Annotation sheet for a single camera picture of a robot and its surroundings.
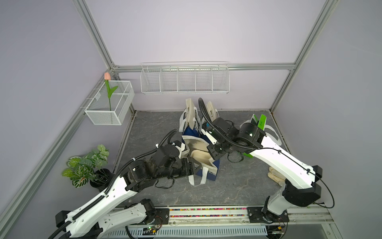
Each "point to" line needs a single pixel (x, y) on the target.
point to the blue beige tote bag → (205, 166)
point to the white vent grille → (186, 230)
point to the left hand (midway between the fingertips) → (197, 168)
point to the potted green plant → (81, 171)
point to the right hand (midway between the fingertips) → (210, 148)
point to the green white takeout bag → (260, 123)
